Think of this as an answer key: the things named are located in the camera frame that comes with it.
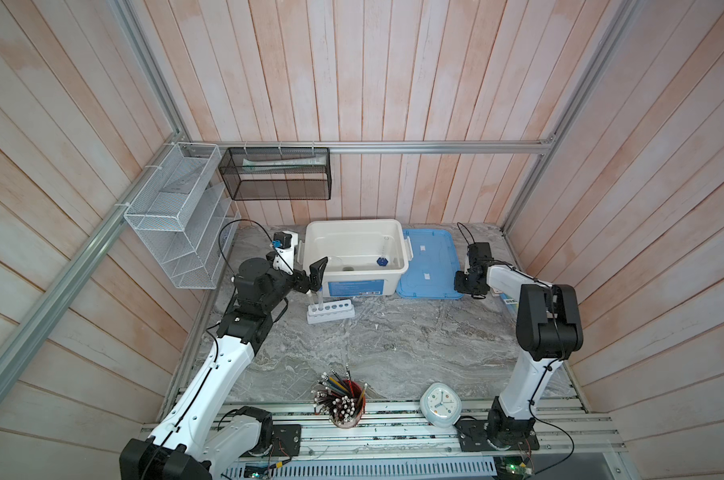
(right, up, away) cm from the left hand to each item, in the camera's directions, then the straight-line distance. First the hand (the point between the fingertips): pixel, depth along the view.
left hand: (311, 259), depth 73 cm
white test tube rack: (+3, -17, +20) cm, 26 cm away
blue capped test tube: (0, -12, +15) cm, 19 cm away
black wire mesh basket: (-15, +31, +31) cm, 46 cm away
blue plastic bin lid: (+39, -4, +34) cm, 53 cm away
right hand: (+49, -9, +29) cm, 57 cm away
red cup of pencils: (+8, -31, -10) cm, 33 cm away
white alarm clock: (+34, -38, +3) cm, 51 cm away
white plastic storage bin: (+15, +1, +37) cm, 40 cm away
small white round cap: (+8, -3, +32) cm, 33 cm away
